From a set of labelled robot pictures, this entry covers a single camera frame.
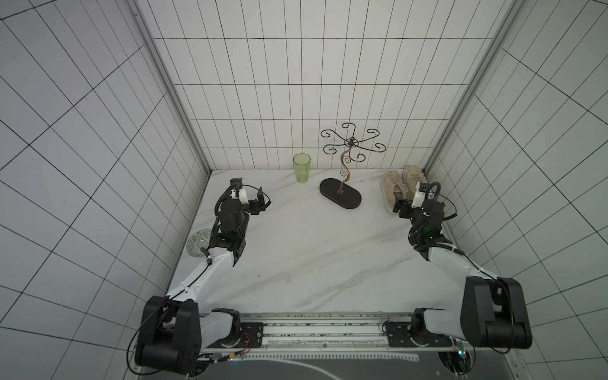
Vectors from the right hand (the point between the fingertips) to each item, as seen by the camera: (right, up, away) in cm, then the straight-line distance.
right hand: (412, 193), depth 87 cm
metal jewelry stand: (-22, -1, +23) cm, 31 cm away
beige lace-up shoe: (-1, +2, +16) cm, 16 cm away
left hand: (-62, +1, -3) cm, 62 cm away
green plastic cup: (-42, +14, +20) cm, 49 cm away
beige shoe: (+11, +8, +25) cm, 28 cm away
